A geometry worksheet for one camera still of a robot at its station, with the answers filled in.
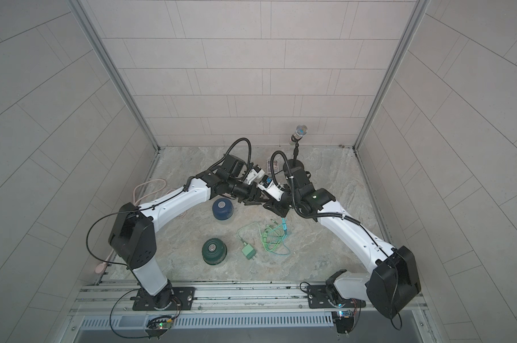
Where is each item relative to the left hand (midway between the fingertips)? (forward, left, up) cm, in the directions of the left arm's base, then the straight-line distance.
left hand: (270, 200), depth 76 cm
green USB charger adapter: (-13, +8, -17) cm, 22 cm away
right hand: (+1, +1, -1) cm, 1 cm away
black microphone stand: (+29, -12, -13) cm, 34 cm away
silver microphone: (+25, -12, +11) cm, 30 cm away
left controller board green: (-35, +35, -17) cm, 52 cm away
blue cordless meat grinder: (+1, +19, -8) cm, 20 cm away
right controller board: (-34, -24, -18) cm, 45 cm away
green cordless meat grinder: (-16, +19, -8) cm, 26 cm away
